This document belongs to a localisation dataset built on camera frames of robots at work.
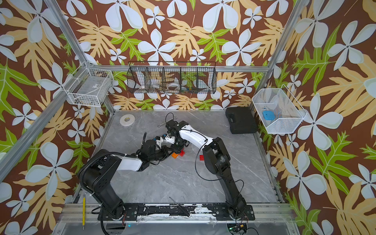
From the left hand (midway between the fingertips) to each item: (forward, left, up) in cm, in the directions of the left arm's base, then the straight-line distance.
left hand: (176, 148), depth 91 cm
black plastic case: (+25, -48, -2) cm, 54 cm away
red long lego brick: (-2, -17, -8) cm, 19 cm away
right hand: (+2, -1, -3) cm, 4 cm away
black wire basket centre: (+40, +3, +25) cm, 47 cm away
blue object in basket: (+11, -53, +20) cm, 58 cm away
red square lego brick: (-1, -4, -4) cm, 6 cm away
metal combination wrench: (+24, +15, -7) cm, 29 cm away
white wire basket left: (+25, +51, +28) cm, 63 cm away
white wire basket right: (+14, -61, +19) cm, 66 cm away
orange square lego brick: (-2, +1, -5) cm, 5 cm away
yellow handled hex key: (-34, +46, -6) cm, 58 cm away
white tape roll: (+25, +40, -6) cm, 48 cm away
